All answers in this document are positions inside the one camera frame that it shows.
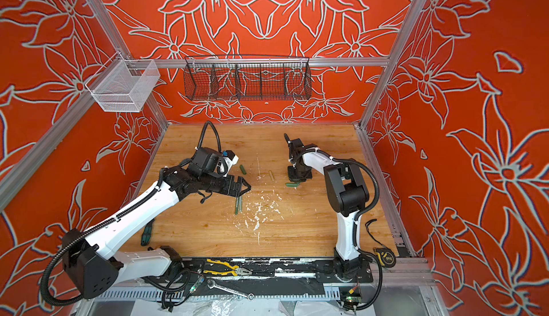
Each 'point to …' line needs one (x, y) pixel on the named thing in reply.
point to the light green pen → (239, 204)
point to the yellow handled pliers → (237, 272)
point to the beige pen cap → (271, 175)
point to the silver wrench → (211, 284)
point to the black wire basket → (244, 78)
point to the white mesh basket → (124, 85)
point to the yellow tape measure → (387, 257)
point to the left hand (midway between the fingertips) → (242, 184)
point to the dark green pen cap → (242, 169)
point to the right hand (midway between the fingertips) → (295, 178)
